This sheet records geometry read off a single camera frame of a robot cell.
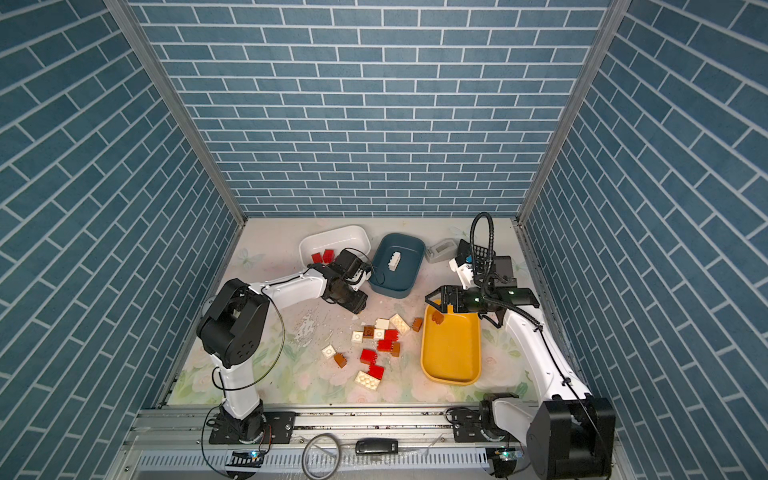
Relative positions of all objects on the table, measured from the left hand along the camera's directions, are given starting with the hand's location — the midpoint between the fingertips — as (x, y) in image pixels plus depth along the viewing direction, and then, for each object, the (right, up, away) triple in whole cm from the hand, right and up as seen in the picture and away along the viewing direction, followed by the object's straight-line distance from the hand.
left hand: (359, 302), depth 95 cm
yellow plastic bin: (+28, -13, -8) cm, 32 cm away
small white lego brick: (-8, -13, -9) cm, 17 cm away
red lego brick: (-17, +14, +12) cm, 25 cm away
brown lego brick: (+25, -4, -4) cm, 25 cm away
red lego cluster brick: (+10, -9, -6) cm, 15 cm away
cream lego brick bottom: (+4, -19, -15) cm, 24 cm away
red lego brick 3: (+4, -13, -11) cm, 18 cm away
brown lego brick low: (-4, -14, -11) cm, 19 cm away
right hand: (+23, +5, -16) cm, 29 cm away
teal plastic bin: (+12, +5, +2) cm, 14 cm away
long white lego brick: (+11, +13, +10) cm, 19 cm away
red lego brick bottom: (+6, -17, -13) cm, 22 cm away
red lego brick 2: (-13, +15, +11) cm, 22 cm away
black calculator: (+43, +14, +13) cm, 47 cm away
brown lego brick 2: (+19, -6, -4) cm, 20 cm away
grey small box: (+28, +17, +13) cm, 35 cm away
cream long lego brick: (+13, -6, -4) cm, 15 cm away
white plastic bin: (-5, +21, +17) cm, 27 cm away
